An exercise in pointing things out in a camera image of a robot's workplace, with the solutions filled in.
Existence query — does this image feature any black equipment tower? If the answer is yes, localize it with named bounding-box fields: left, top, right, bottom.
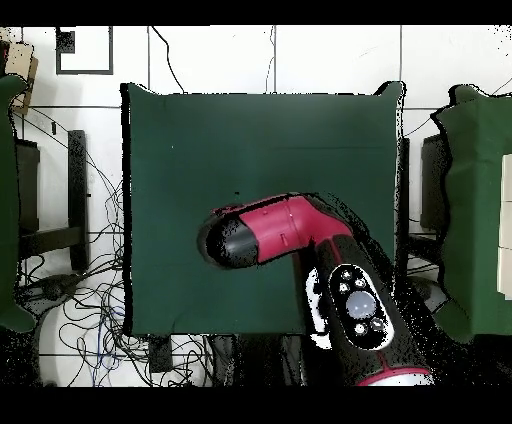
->
left=419, top=133, right=453, bottom=233

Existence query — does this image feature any dark green table cloth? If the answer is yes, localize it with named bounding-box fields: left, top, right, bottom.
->
left=119, top=80, right=407, bottom=336

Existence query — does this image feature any black metal stand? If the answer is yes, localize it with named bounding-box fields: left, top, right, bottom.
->
left=396, top=137, right=441, bottom=277
left=17, top=129, right=91, bottom=273

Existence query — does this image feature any black power strip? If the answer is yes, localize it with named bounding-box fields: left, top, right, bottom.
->
left=148, top=334, right=174, bottom=374

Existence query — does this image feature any green cloth on side table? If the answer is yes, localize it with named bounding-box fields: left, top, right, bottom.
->
left=429, top=83, right=512, bottom=345
left=0, top=73, right=37, bottom=333

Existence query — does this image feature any black box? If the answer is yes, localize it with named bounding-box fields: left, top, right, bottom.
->
left=14, top=138, right=41, bottom=235

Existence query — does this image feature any white box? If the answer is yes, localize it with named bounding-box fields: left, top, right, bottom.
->
left=495, top=246, right=512, bottom=301
left=498, top=200, right=512, bottom=249

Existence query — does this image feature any tan cardboard piece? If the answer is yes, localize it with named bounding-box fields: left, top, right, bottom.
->
left=5, top=41, right=40, bottom=116

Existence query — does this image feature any thin grey floor cable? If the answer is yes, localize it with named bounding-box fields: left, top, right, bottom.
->
left=264, top=25, right=278, bottom=94

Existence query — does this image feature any tangle of black cables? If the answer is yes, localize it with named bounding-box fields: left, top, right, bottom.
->
left=11, top=107, right=213, bottom=387

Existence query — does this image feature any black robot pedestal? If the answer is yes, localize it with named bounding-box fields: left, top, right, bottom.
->
left=207, top=334, right=305, bottom=387

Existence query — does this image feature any black floor cable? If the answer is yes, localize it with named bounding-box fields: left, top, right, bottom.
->
left=150, top=25, right=187, bottom=95

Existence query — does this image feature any blue cable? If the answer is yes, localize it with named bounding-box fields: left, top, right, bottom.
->
left=91, top=305, right=123, bottom=385

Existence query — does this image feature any grey pedestal foot with knob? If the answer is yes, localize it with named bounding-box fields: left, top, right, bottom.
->
left=17, top=273, right=83, bottom=317

